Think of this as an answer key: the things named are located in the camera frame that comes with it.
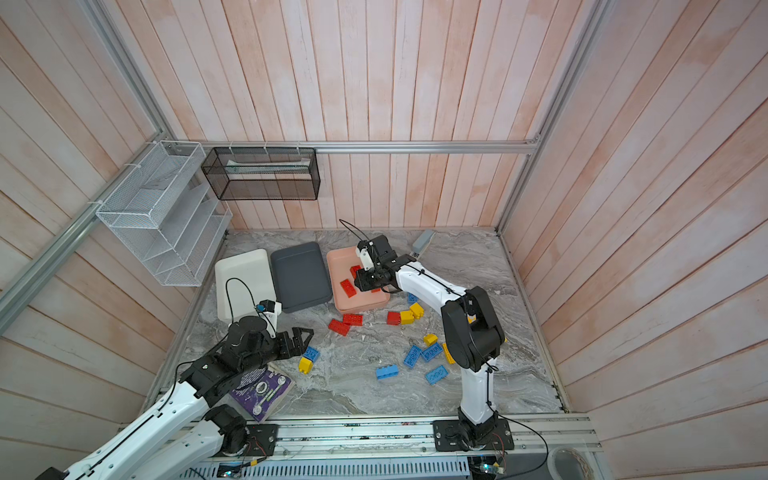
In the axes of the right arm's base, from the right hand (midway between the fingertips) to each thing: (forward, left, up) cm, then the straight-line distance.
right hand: (359, 280), depth 93 cm
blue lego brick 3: (-20, -22, -8) cm, 31 cm away
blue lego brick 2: (-21, -17, -9) cm, 28 cm away
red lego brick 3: (-12, +6, -9) cm, 16 cm away
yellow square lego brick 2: (-6, -19, -8) cm, 21 cm away
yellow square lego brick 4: (-16, -22, -8) cm, 28 cm away
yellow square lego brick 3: (-25, +14, -7) cm, 29 cm away
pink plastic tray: (+16, +9, -9) cm, 21 cm away
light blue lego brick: (-25, -9, -9) cm, 28 cm away
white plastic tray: (-15, +25, +20) cm, 35 cm away
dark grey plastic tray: (+7, +22, -8) cm, 24 cm away
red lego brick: (+2, +2, +2) cm, 4 cm away
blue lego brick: (-1, -17, -8) cm, 19 cm away
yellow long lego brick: (-32, -21, +22) cm, 44 cm away
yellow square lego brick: (-9, -15, -8) cm, 19 cm away
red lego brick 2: (+3, +5, -9) cm, 10 cm away
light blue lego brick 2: (-26, -23, -10) cm, 36 cm away
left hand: (-22, +14, +3) cm, 26 cm away
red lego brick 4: (-9, +2, -9) cm, 13 cm away
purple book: (-33, +25, -8) cm, 41 cm away
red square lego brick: (-7, -11, -12) cm, 18 cm away
